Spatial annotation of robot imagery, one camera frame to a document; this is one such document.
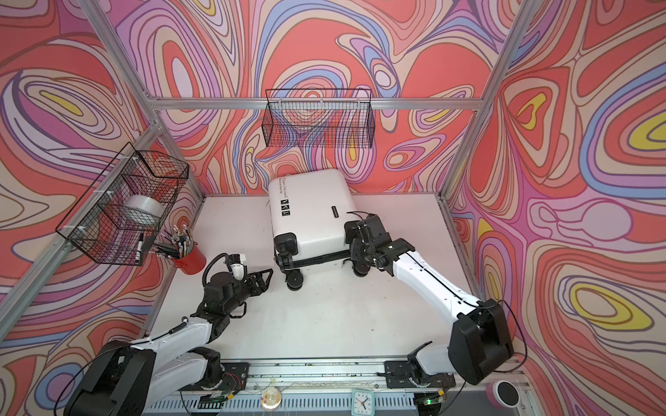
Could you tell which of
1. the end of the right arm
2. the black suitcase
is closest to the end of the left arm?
the black suitcase

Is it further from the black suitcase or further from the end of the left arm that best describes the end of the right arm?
the end of the left arm

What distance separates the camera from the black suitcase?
0.82 metres

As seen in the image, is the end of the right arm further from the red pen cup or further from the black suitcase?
the red pen cup
